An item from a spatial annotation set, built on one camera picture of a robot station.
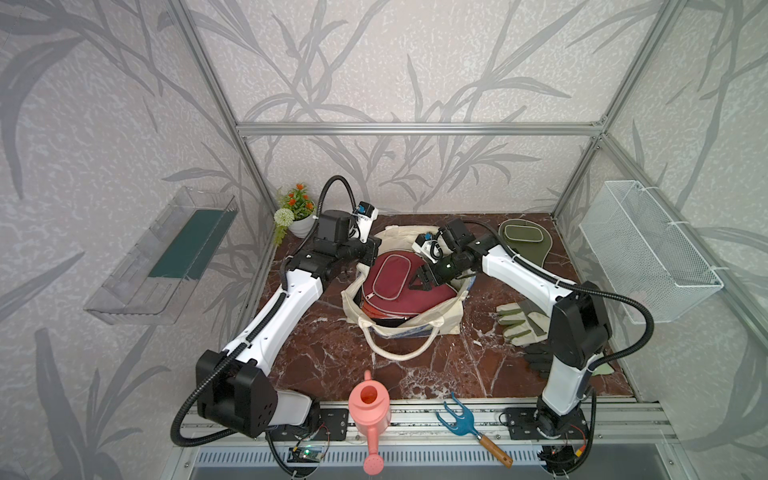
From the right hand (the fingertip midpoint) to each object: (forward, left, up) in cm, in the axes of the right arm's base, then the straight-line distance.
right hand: (416, 280), depth 84 cm
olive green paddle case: (+25, -43, -12) cm, 51 cm away
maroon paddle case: (-5, +8, +3) cm, 10 cm away
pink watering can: (-31, +12, -3) cm, 33 cm away
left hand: (+5, +9, +12) cm, 16 cm away
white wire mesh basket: (-11, -51, +19) cm, 55 cm away
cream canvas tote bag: (+9, +4, +8) cm, 13 cm away
